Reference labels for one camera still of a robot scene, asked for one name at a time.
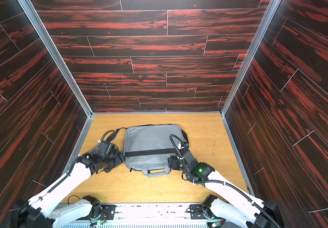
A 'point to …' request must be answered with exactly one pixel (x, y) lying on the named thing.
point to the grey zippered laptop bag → (148, 147)
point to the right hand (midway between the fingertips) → (174, 158)
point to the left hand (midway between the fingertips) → (123, 160)
